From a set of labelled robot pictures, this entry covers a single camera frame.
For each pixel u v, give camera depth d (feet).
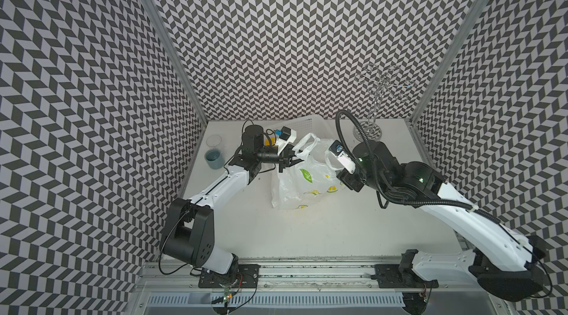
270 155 2.23
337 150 1.79
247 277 2.36
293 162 2.30
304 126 3.33
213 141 3.37
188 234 1.39
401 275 2.12
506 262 1.23
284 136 2.13
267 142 2.16
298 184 2.46
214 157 3.33
